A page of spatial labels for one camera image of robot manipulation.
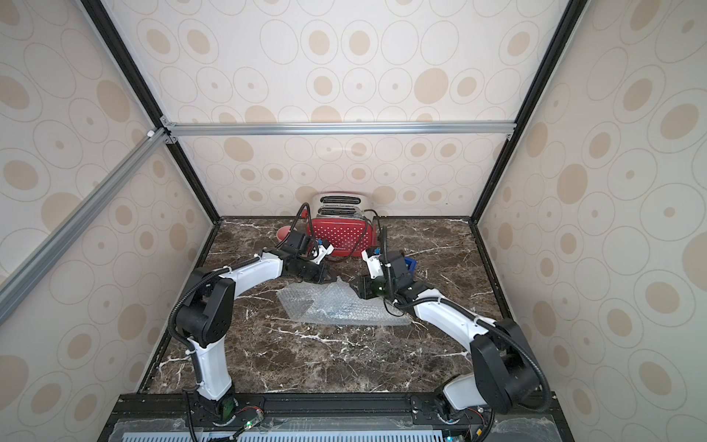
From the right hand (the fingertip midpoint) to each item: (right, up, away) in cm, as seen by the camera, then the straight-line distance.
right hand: (366, 280), depth 86 cm
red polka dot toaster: (-7, +19, +13) cm, 24 cm away
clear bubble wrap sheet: (-9, -8, +2) cm, 12 cm away
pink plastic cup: (-31, +16, +17) cm, 39 cm away
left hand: (-8, 0, +5) cm, 10 cm away
